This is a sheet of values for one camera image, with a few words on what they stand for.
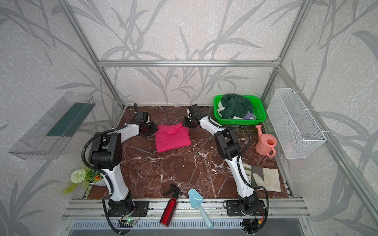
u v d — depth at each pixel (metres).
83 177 0.71
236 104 1.04
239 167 0.63
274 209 0.75
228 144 0.62
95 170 0.52
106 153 0.53
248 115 1.07
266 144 0.85
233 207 0.74
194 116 0.84
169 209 0.71
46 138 0.64
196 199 0.77
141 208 0.74
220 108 1.16
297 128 0.63
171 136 1.00
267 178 0.84
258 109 1.11
